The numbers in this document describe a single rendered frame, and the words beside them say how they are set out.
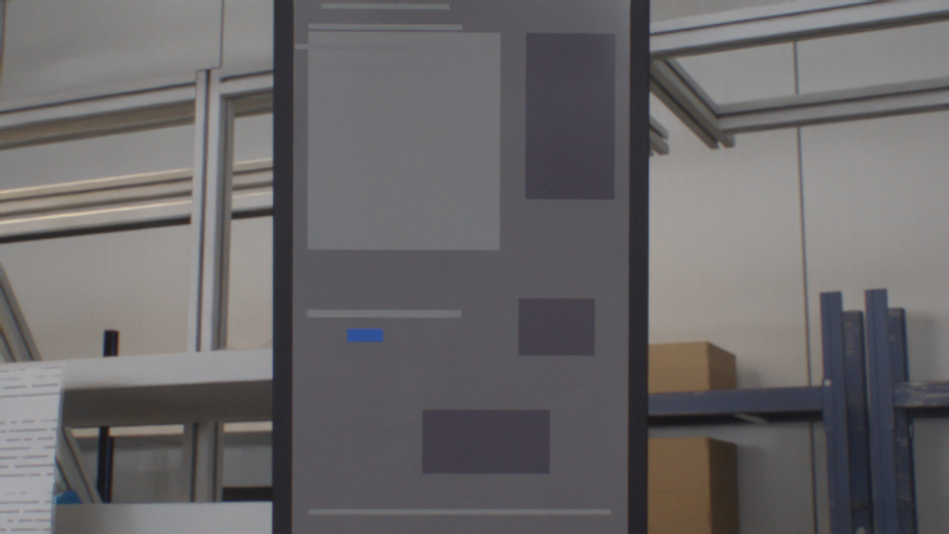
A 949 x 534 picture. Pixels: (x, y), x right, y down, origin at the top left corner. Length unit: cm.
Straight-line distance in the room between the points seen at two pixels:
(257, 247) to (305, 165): 447
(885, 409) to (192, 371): 283
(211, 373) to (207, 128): 74
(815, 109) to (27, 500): 141
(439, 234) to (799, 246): 372
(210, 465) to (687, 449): 237
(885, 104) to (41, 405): 142
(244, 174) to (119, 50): 344
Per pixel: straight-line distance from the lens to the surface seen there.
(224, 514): 157
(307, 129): 112
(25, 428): 160
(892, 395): 416
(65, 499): 282
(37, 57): 650
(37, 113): 246
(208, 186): 222
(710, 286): 483
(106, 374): 167
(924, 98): 238
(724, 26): 204
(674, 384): 434
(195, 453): 218
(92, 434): 519
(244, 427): 483
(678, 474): 430
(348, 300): 112
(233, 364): 158
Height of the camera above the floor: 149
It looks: 11 degrees up
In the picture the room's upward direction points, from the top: straight up
